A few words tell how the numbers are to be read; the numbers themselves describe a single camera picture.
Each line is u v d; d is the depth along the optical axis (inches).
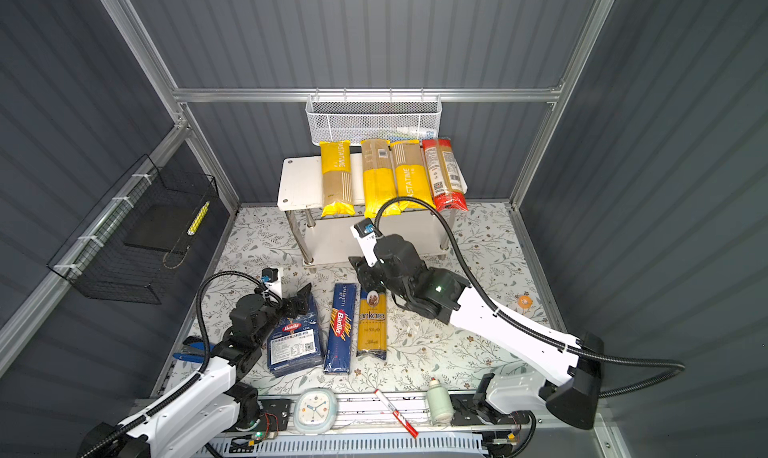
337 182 29.3
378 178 30.2
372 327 34.0
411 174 30.3
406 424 28.3
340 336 32.5
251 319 24.5
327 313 35.8
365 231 22.0
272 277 27.7
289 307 29.1
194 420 20.0
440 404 27.2
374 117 39.0
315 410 28.4
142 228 29.1
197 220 31.0
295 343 30.9
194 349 32.9
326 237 40.8
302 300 29.7
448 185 29.0
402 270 19.5
